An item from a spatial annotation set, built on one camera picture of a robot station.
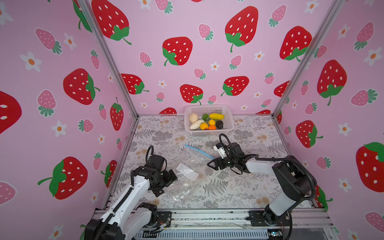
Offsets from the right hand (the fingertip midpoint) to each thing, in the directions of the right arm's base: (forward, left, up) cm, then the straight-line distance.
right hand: (210, 163), depth 89 cm
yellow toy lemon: (+34, +1, 0) cm, 34 cm away
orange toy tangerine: (+30, +1, -1) cm, 30 cm away
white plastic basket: (+43, -8, +6) cm, 44 cm away
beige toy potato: (+36, +15, +2) cm, 39 cm away
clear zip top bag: (-5, +11, 0) cm, 12 cm away
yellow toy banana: (+41, -2, 0) cm, 41 cm away
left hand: (-15, +19, +2) cm, 25 cm away
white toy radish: (+30, +13, 0) cm, 33 cm away
